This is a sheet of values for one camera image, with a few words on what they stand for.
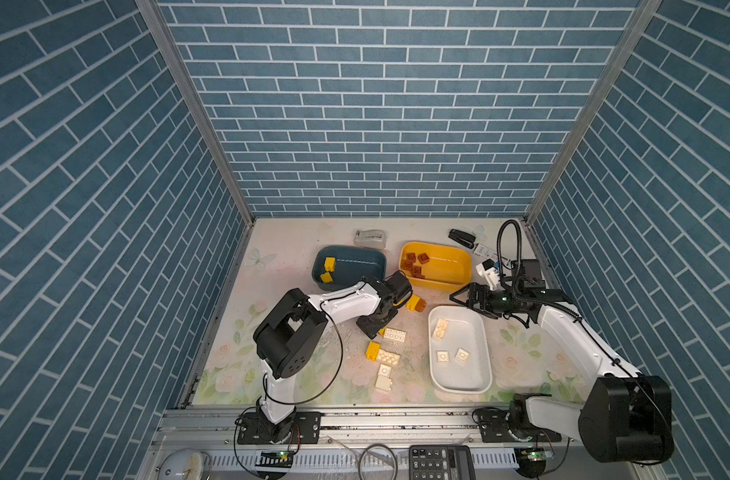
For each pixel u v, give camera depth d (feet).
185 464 2.03
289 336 1.59
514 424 2.23
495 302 2.37
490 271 2.54
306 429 2.42
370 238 3.64
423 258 3.51
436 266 3.55
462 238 3.74
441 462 2.22
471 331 2.96
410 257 3.53
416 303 3.07
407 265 3.44
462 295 2.49
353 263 3.55
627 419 1.32
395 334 2.91
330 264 3.37
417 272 3.37
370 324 2.64
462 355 2.80
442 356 2.77
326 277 3.26
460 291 2.51
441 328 2.97
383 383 2.65
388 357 2.77
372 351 2.77
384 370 2.71
